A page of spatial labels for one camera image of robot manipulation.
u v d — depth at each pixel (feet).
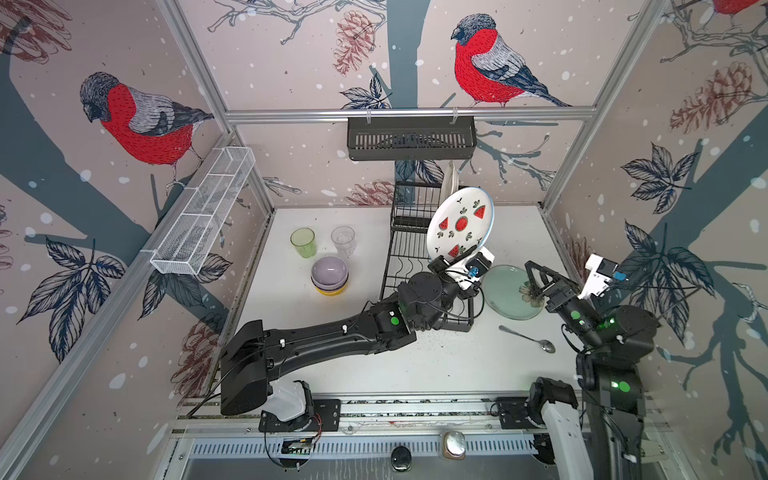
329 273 3.07
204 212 2.59
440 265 1.86
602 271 1.77
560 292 1.78
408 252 3.40
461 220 2.28
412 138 3.43
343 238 3.53
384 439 2.32
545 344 2.81
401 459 1.97
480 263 1.56
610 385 1.52
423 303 1.48
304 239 3.33
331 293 2.99
